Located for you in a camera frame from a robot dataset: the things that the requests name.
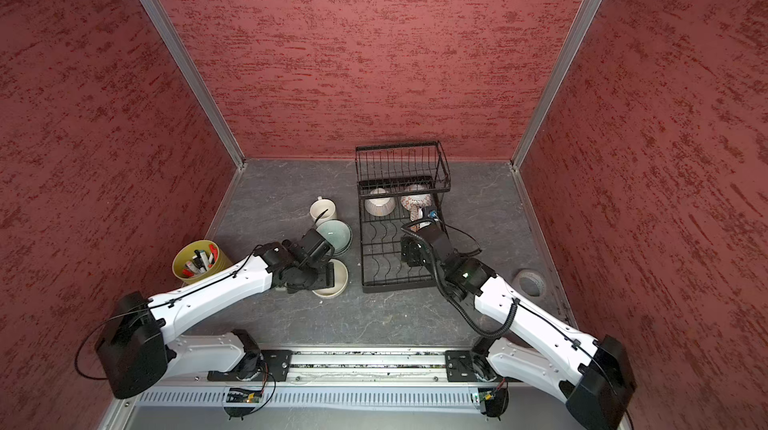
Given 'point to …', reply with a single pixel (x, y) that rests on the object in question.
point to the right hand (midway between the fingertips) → (411, 245)
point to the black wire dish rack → (396, 183)
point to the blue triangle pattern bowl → (418, 200)
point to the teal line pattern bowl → (337, 233)
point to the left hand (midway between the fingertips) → (320, 286)
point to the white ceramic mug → (322, 210)
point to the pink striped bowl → (381, 206)
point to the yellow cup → (186, 252)
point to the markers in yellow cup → (200, 262)
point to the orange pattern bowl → (417, 213)
